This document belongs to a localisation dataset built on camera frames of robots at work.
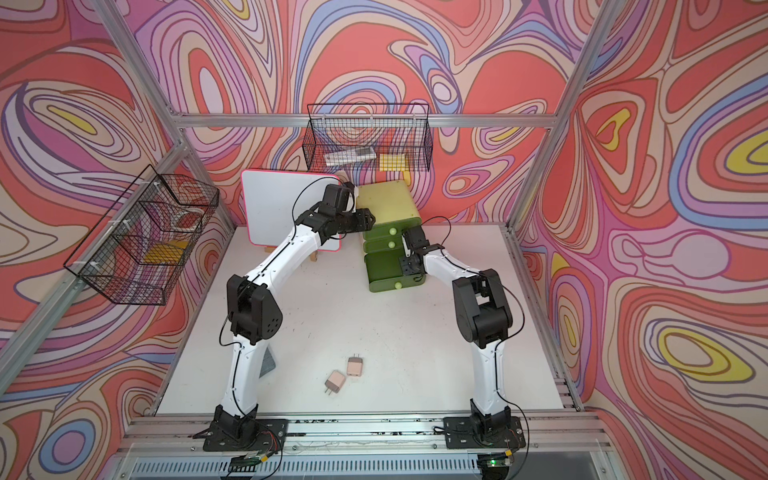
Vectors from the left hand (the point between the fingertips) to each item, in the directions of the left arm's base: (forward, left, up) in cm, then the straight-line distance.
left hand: (372, 219), depth 92 cm
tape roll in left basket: (-4, +55, +4) cm, 55 cm away
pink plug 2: (-38, +5, -22) cm, 44 cm away
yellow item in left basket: (-21, +49, +9) cm, 54 cm away
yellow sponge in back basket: (+12, -6, +12) cm, 19 cm away
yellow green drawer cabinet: (+5, -7, -1) cm, 8 cm away
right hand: (-6, -14, -18) cm, 24 cm away
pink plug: (-43, +10, -21) cm, 49 cm away
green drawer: (-2, -4, -10) cm, 11 cm away
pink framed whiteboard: (+15, +37, -4) cm, 40 cm away
